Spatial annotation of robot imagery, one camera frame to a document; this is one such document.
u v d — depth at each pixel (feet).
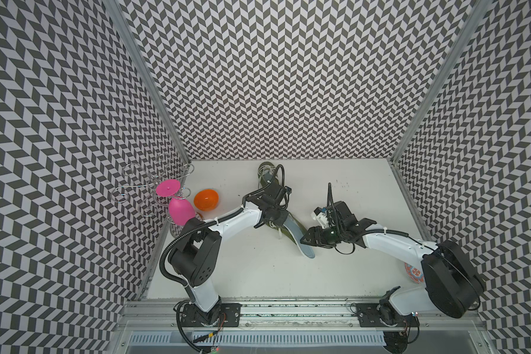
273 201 2.28
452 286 1.39
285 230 2.83
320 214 2.61
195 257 1.49
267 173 3.38
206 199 3.22
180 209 2.43
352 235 2.07
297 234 2.88
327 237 2.38
